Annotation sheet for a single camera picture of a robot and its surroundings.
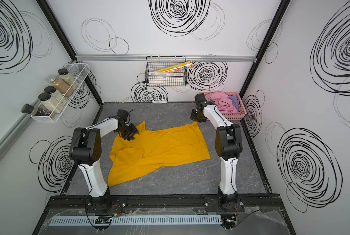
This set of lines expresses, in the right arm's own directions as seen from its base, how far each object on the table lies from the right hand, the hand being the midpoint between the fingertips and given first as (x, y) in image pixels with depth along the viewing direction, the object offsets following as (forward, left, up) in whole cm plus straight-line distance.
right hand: (195, 118), depth 98 cm
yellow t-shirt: (-19, +29, -9) cm, 36 cm away
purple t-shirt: (+22, -32, -4) cm, 40 cm away
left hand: (-9, +40, -7) cm, 41 cm away
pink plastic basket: (+11, -35, -5) cm, 38 cm away
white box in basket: (+15, +20, +25) cm, 35 cm away
